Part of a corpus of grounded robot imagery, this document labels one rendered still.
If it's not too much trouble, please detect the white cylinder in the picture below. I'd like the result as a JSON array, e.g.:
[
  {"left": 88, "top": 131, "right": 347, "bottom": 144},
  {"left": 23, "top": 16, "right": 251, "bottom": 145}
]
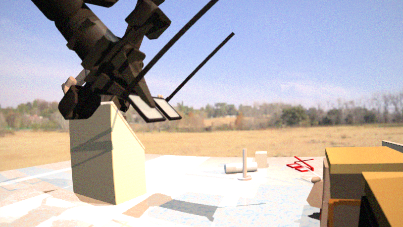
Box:
[{"left": 224, "top": 162, "right": 257, "bottom": 173}]

